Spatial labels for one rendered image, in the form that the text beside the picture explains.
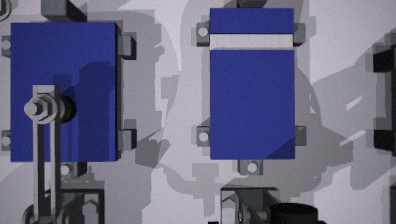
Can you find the grey fixture plate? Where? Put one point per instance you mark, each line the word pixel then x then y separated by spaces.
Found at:
pixel 165 95

